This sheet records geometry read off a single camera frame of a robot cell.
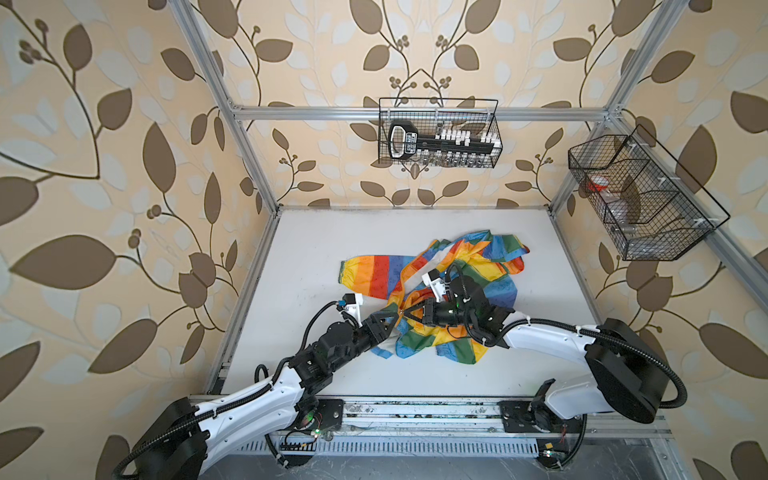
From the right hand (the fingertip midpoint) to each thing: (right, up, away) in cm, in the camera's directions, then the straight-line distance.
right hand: (404, 316), depth 78 cm
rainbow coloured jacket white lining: (+32, +13, +22) cm, 41 cm away
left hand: (-1, 0, -3) cm, 3 cm away
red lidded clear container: (+53, +36, +3) cm, 64 cm away
